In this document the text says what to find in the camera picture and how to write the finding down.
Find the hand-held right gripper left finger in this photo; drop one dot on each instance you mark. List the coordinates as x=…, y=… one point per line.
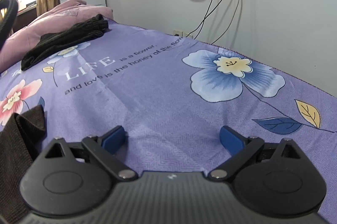
x=114, y=139

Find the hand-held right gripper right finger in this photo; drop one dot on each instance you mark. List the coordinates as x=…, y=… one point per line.
x=232, y=141

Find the dark brown pants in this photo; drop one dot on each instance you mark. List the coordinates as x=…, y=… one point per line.
x=19, y=139

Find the white wall outlet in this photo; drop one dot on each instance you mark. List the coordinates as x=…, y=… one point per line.
x=188, y=35
x=178, y=32

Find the pink quilt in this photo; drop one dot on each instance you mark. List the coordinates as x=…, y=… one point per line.
x=39, y=26

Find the purple floral bed sheet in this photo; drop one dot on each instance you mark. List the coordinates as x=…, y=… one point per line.
x=168, y=87

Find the black folded pants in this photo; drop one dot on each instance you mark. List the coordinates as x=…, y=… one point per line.
x=65, y=38

